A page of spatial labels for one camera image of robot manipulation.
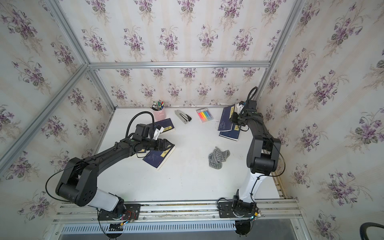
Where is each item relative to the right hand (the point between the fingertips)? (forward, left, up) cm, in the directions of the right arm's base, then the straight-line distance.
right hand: (234, 118), depth 95 cm
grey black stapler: (+10, +33, -11) cm, 36 cm away
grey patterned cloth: (-23, +12, -9) cm, 28 cm away
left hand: (-20, +41, -3) cm, 45 cm away
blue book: (-5, -1, -12) cm, 12 cm away
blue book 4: (-24, +48, -11) cm, 54 cm away
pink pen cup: (+6, +51, -4) cm, 51 cm away
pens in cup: (+14, +53, -2) cm, 55 cm away
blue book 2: (-1, +5, -5) cm, 7 cm away
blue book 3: (+4, +47, -11) cm, 48 cm away
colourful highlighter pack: (+14, +18, -13) cm, 26 cm away
